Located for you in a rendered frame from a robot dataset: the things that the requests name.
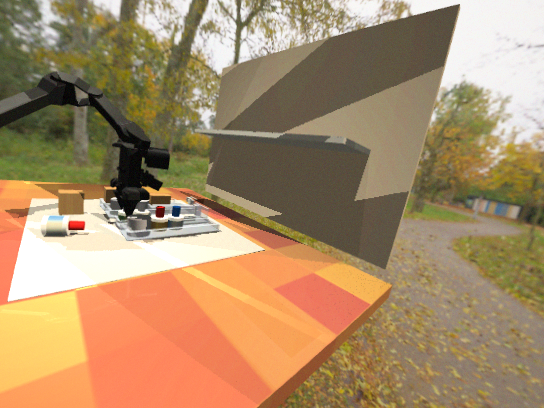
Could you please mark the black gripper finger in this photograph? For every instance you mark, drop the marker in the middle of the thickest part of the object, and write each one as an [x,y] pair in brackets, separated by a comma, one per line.
[117,194]
[129,205]

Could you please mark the brown rectangular block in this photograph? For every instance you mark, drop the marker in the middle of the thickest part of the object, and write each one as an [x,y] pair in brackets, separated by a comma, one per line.
[108,194]
[157,198]

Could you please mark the brown cube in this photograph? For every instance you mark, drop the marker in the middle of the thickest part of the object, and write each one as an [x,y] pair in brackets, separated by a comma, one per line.
[71,202]

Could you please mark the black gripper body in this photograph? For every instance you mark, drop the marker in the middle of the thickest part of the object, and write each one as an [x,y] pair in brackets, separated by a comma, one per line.
[129,183]

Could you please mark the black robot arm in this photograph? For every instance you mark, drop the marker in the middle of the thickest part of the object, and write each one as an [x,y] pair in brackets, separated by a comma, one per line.
[57,88]

